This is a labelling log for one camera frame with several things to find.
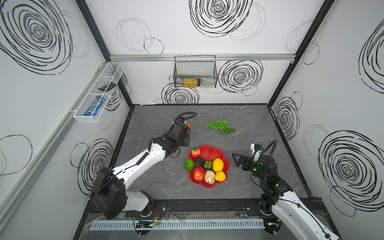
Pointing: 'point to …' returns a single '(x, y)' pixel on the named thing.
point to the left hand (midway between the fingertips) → (187, 135)
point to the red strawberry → (196, 152)
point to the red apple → (198, 174)
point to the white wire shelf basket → (110, 72)
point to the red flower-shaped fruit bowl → (208, 153)
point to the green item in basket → (208, 81)
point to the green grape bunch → (220, 125)
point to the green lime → (189, 165)
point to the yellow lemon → (218, 164)
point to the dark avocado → (199, 162)
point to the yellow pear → (220, 176)
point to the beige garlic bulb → (209, 177)
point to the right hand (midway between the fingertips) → (236, 156)
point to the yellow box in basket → (191, 82)
